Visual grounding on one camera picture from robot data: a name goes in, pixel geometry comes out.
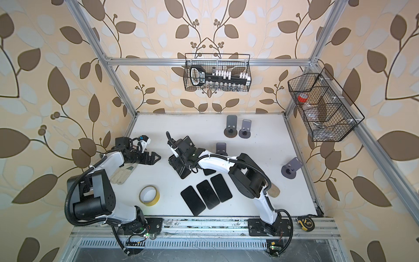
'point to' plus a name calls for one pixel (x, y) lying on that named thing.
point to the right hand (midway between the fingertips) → (176, 158)
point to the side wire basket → (325, 113)
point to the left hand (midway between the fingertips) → (148, 155)
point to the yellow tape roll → (149, 195)
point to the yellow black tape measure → (306, 222)
